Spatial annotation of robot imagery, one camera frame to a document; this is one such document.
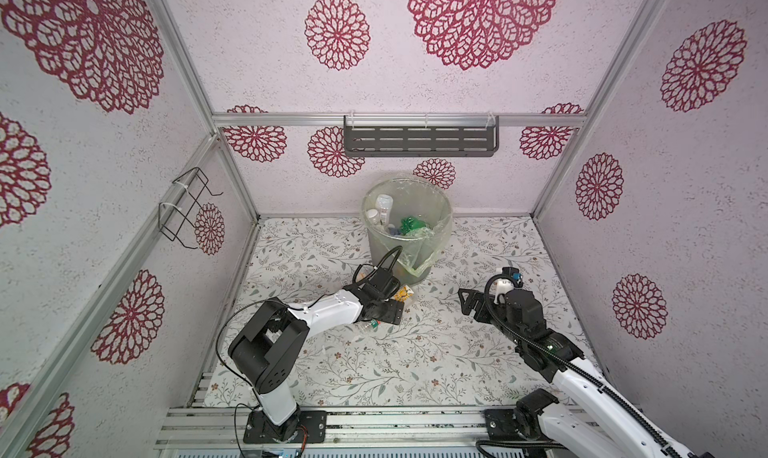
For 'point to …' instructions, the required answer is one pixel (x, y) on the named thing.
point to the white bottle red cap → (384, 204)
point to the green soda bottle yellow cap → (409, 224)
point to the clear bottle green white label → (373, 216)
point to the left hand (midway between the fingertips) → (387, 314)
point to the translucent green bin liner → (412, 213)
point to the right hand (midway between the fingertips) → (472, 290)
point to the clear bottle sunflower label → (401, 294)
